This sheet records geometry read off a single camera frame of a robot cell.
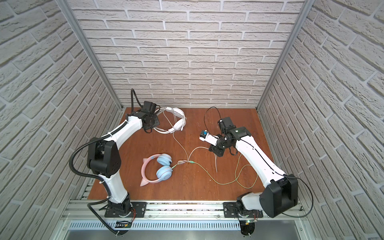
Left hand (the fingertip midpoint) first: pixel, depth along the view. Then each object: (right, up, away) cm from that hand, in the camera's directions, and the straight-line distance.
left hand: (155, 120), depth 94 cm
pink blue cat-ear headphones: (+9, -29, -15) cm, 34 cm away
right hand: (+36, -14, -15) cm, 42 cm away
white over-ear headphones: (+17, -3, -5) cm, 18 cm away
